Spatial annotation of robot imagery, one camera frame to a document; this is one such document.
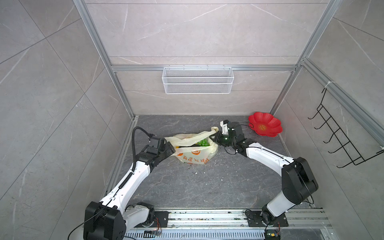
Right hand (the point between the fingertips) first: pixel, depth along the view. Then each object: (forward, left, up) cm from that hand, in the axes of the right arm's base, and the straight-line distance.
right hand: (208, 135), depth 87 cm
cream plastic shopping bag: (-9, +9, -7) cm, 14 cm away
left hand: (-6, +23, -1) cm, 24 cm away
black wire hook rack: (-20, -60, +14) cm, 64 cm away
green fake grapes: (+3, +2, -12) cm, 12 cm away
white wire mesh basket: (+38, +7, +13) cm, 41 cm away
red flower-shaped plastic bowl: (+23, -47, -17) cm, 55 cm away
